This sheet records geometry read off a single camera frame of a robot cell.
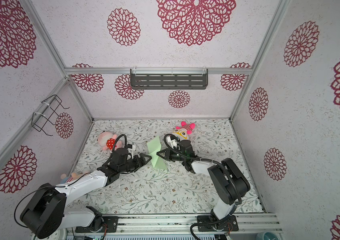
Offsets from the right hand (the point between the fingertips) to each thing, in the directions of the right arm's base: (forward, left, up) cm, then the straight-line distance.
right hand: (157, 152), depth 84 cm
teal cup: (-36, -53, -12) cm, 65 cm away
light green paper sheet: (+7, +3, -4) cm, 9 cm away
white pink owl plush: (+22, -15, -7) cm, 28 cm away
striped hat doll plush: (-15, +50, -6) cm, 52 cm away
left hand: (-4, +5, -4) cm, 7 cm away
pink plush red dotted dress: (+14, +36, -7) cm, 39 cm away
